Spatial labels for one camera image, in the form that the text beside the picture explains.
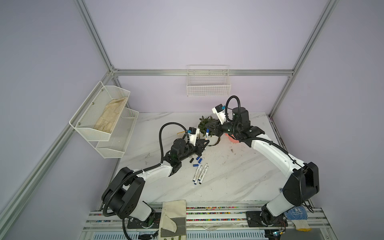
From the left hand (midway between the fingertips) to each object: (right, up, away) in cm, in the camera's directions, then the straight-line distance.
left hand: (206, 139), depth 80 cm
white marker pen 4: (-2, -23, +8) cm, 24 cm away
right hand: (-1, +7, -4) cm, 8 cm away
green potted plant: (+6, -2, +21) cm, 22 cm away
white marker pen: (0, +4, -3) cm, 5 cm away
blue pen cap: (-5, -13, +16) cm, 21 cm away
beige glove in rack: (-53, +13, 0) cm, 54 cm away
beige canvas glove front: (-17, -39, -8) cm, 44 cm away
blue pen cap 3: (-6, -17, +13) cm, 22 cm away
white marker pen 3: (-3, -21, +8) cm, 22 cm away
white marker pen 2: (-5, -22, +8) cm, 24 cm away
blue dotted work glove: (+47, -39, -5) cm, 61 cm away
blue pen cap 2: (-3, -15, +15) cm, 22 cm away
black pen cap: (-9, -14, +15) cm, 23 cm away
